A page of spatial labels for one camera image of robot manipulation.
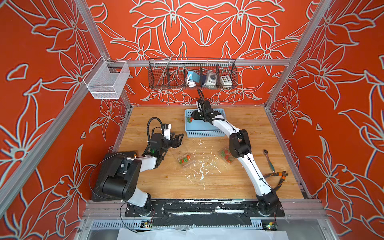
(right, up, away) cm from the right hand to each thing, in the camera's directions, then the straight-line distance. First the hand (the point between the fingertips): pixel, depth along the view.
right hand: (190, 113), depth 108 cm
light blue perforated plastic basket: (+3, -11, -4) cm, 12 cm away
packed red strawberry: (+22, -28, -19) cm, 40 cm away
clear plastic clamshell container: (+22, -26, -18) cm, 38 cm away
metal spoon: (+48, -25, -16) cm, 56 cm away
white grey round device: (+13, +21, -18) cm, 30 cm away
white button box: (+23, +21, -14) cm, 34 cm away
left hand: (-7, -13, -19) cm, 24 cm away
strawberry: (-1, -28, -18) cm, 33 cm away
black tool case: (-25, -24, -58) cm, 68 cm away
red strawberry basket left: (-1, -5, 0) cm, 5 cm away
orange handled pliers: (+53, -36, -25) cm, 69 cm away
